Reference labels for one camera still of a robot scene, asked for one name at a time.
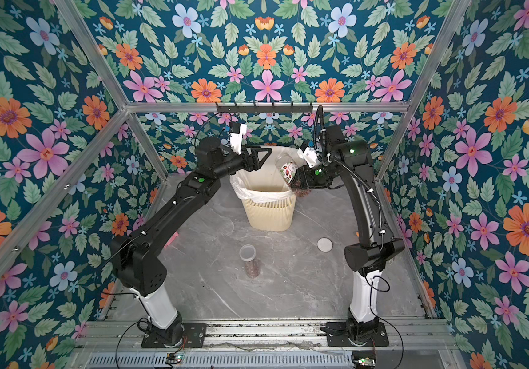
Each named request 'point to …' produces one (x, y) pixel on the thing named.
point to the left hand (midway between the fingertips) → (268, 147)
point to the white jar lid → (324, 244)
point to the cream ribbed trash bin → (275, 216)
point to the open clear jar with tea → (252, 265)
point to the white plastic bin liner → (264, 184)
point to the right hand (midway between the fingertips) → (305, 179)
